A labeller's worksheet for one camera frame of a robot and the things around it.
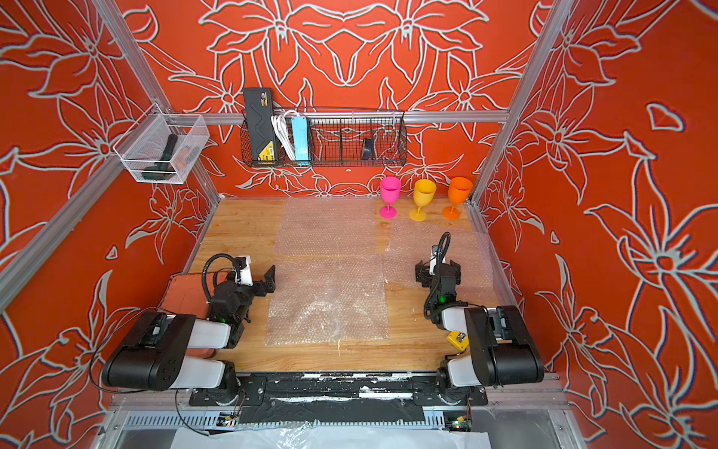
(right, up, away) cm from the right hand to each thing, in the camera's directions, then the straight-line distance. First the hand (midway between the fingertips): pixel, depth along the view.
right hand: (432, 259), depth 91 cm
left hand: (-57, -2, -2) cm, 57 cm away
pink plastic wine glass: (-13, +25, +12) cm, 31 cm away
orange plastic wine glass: (+14, +24, +13) cm, 31 cm away
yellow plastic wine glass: (-1, +23, +9) cm, 25 cm away
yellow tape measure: (+5, -23, -11) cm, 25 cm away
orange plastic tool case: (-80, -10, -5) cm, 81 cm away
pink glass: (-35, -13, -2) cm, 38 cm away
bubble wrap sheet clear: (-4, +5, +14) cm, 15 cm away
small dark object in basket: (-22, +37, +1) cm, 43 cm away
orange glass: (-44, +11, +19) cm, 49 cm away
